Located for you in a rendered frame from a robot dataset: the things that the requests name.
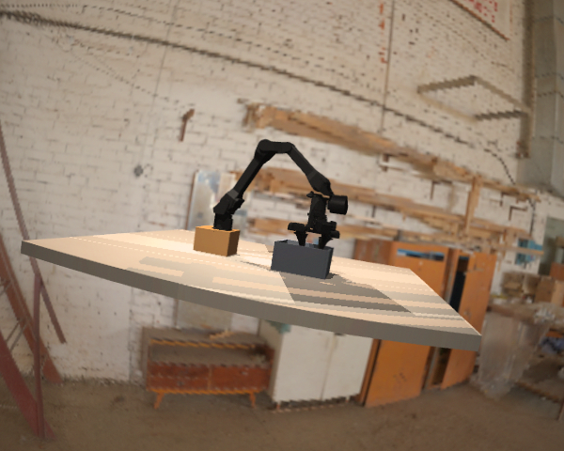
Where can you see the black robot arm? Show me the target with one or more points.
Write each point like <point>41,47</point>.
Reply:
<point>265,151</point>

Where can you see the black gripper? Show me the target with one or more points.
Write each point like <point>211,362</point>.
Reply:
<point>301,230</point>

